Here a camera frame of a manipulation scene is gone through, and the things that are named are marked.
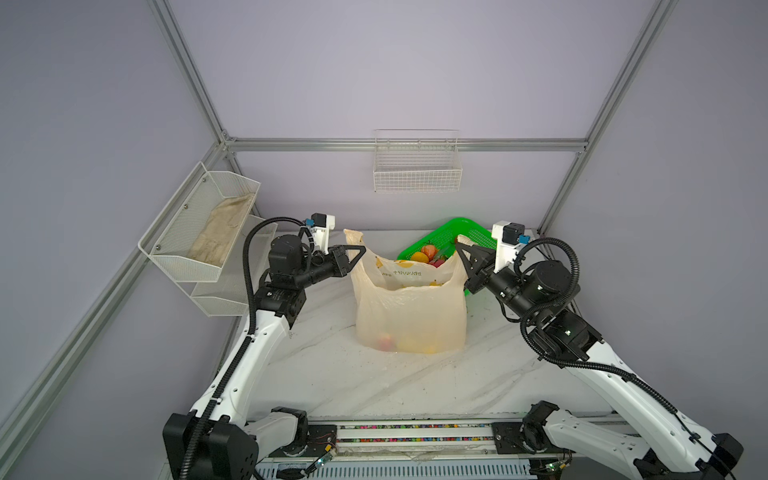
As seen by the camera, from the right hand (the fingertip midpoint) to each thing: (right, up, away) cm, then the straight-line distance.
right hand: (457, 243), depth 60 cm
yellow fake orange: (-4, -3, +38) cm, 38 cm away
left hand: (-20, -1, +9) cm, 22 cm away
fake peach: (0, -1, +41) cm, 41 cm away
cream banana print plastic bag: (-10, -15, +10) cm, 20 cm away
